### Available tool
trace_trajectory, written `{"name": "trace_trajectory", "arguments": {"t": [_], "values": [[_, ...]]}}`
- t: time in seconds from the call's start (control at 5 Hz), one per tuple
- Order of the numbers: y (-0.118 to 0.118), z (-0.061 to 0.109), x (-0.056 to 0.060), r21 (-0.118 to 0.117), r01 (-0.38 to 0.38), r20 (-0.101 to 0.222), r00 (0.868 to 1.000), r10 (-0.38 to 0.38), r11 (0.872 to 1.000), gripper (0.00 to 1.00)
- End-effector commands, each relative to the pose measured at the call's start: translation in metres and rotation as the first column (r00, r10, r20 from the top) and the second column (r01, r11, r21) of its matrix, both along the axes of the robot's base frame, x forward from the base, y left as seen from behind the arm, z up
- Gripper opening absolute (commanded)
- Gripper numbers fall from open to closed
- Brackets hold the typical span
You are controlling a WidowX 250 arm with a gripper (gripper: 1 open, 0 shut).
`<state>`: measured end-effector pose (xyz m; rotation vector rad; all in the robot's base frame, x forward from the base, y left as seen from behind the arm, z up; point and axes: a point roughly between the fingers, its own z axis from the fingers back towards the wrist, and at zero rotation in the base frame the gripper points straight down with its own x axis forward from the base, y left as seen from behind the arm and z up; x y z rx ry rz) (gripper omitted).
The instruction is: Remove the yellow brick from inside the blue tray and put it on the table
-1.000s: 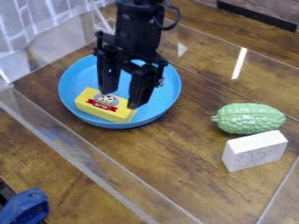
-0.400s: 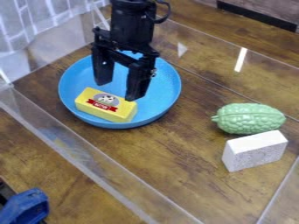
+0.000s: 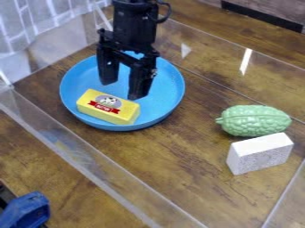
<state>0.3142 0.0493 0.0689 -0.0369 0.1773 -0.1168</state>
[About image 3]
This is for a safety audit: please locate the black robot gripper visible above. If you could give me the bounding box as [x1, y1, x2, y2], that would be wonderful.
[96, 0, 159, 100]

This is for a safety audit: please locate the yellow butter brick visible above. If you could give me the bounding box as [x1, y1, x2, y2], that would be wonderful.
[76, 89, 141, 125]

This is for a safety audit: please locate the white foam brick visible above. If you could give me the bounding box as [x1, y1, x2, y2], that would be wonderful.
[226, 133, 294, 175]

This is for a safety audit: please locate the white checkered cloth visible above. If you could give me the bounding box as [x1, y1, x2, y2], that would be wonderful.
[0, 0, 111, 57]

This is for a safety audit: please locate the green bitter gourd toy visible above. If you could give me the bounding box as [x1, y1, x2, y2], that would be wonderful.
[215, 105, 292, 137]

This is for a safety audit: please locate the clear acrylic enclosure wall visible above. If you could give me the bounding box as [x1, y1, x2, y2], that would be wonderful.
[0, 0, 305, 228]

